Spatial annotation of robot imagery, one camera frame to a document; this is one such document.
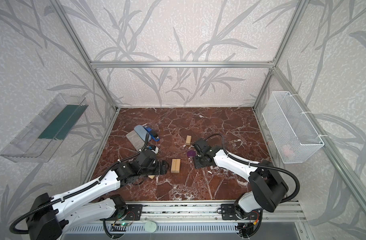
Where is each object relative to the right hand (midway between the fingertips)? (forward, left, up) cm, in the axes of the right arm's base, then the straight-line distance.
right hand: (198, 158), depth 87 cm
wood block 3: (-3, +13, -3) cm, 13 cm away
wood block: (+15, +6, -3) cm, 17 cm away
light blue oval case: (+20, +38, -2) cm, 43 cm away
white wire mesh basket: (-6, -39, +30) cm, 50 cm away
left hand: (-5, +18, +6) cm, 19 cm away
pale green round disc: (-33, +23, -2) cm, 40 cm away
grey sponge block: (+12, +40, -2) cm, 42 cm away
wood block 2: (-4, +15, -2) cm, 15 cm away
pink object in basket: (-4, -43, +16) cm, 46 cm away
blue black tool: (+21, +32, -5) cm, 39 cm away
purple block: (+5, +5, -3) cm, 7 cm away
